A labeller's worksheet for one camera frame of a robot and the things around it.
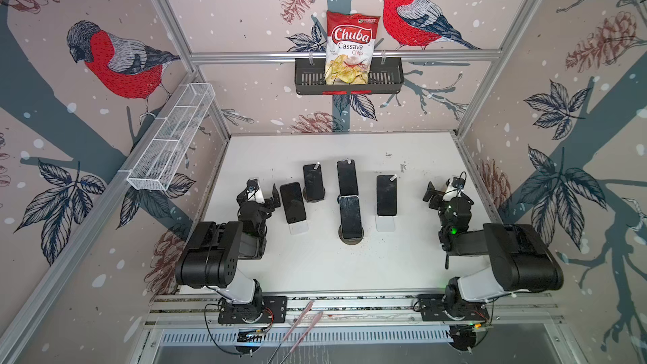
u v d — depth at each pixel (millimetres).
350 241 869
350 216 833
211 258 438
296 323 707
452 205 713
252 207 713
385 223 899
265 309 728
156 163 713
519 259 451
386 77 1067
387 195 857
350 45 835
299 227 899
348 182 917
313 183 939
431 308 728
